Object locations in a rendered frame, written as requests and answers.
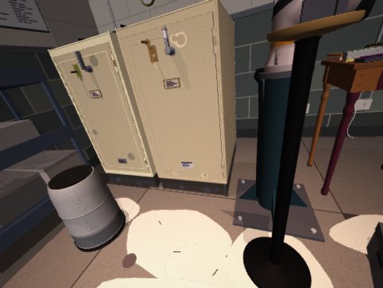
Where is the brown keyhole cover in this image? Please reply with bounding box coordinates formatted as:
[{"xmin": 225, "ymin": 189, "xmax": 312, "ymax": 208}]
[{"xmin": 141, "ymin": 38, "xmax": 160, "ymax": 64}]

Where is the light grey bolt lever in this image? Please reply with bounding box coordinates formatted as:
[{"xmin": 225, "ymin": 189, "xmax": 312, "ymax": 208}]
[{"xmin": 161, "ymin": 25, "xmax": 177, "ymax": 57}]

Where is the black stand with yellow dish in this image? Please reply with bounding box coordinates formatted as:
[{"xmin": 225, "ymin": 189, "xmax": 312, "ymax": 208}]
[{"xmin": 242, "ymin": 9, "xmax": 367, "ymax": 288}]

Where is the dark grey bolt lever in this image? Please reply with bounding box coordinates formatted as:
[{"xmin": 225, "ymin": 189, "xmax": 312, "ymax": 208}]
[{"xmin": 74, "ymin": 50, "xmax": 94, "ymax": 74}]

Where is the wooden table with turned legs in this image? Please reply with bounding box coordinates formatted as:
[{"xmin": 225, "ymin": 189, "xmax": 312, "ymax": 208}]
[{"xmin": 307, "ymin": 53, "xmax": 383, "ymax": 197}]

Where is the grey metal drum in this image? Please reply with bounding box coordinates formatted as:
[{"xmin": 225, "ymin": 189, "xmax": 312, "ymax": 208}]
[{"xmin": 46, "ymin": 164, "xmax": 126, "ymax": 251}]

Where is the blue metal shelf unit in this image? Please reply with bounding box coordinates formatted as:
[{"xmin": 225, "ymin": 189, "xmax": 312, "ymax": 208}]
[{"xmin": 0, "ymin": 45, "xmax": 91, "ymax": 255}]

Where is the stack of books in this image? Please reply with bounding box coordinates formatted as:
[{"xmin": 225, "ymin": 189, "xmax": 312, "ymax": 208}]
[{"xmin": 327, "ymin": 44, "xmax": 383, "ymax": 64}]

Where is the dark box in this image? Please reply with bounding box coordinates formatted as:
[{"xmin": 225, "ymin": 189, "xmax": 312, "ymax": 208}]
[{"xmin": 366, "ymin": 221, "xmax": 383, "ymax": 288}]

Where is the large beige records cabinet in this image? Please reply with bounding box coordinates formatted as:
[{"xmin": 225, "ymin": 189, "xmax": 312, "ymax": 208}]
[{"xmin": 115, "ymin": 0, "xmax": 237, "ymax": 197}]

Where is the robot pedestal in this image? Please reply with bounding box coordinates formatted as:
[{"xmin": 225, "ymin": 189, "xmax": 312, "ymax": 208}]
[{"xmin": 232, "ymin": 67, "xmax": 326, "ymax": 243}]

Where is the small beige records cabinet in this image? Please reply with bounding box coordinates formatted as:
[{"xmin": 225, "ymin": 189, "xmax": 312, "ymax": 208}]
[{"xmin": 47, "ymin": 30, "xmax": 160, "ymax": 188}]

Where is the white wall socket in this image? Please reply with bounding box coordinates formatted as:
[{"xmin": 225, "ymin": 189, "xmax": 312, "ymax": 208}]
[{"xmin": 354, "ymin": 98, "xmax": 373, "ymax": 111}]

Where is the grey wall notice board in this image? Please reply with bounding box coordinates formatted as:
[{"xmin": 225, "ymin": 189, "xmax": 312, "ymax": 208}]
[{"xmin": 0, "ymin": 0, "xmax": 50, "ymax": 33}]

